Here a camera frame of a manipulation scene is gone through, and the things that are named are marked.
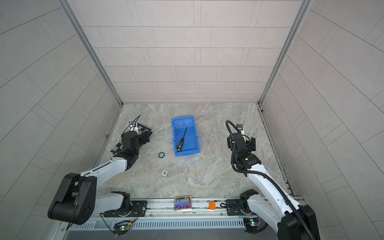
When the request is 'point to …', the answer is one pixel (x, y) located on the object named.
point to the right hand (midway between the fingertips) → (241, 136)
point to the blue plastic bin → (185, 127)
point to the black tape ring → (160, 153)
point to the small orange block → (212, 206)
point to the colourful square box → (182, 203)
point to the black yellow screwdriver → (181, 142)
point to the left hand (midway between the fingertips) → (140, 128)
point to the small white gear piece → (164, 173)
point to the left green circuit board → (121, 228)
